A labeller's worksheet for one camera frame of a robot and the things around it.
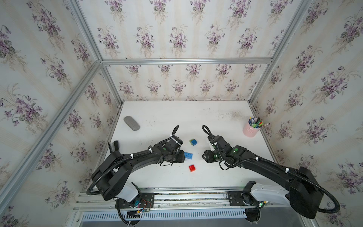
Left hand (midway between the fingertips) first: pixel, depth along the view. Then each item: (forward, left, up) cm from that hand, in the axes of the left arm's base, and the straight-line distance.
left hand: (184, 158), depth 86 cm
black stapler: (+9, +47, -2) cm, 48 cm away
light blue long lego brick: (+3, -3, -1) cm, 4 cm away
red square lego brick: (-5, -4, -1) cm, 7 cm away
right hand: (0, -14, +4) cm, 14 cm away
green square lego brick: (+12, -5, -2) cm, 13 cm away
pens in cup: (+21, -48, +9) cm, 53 cm away
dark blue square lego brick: (+11, -7, 0) cm, 13 cm away
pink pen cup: (+17, -44, +5) cm, 48 cm away
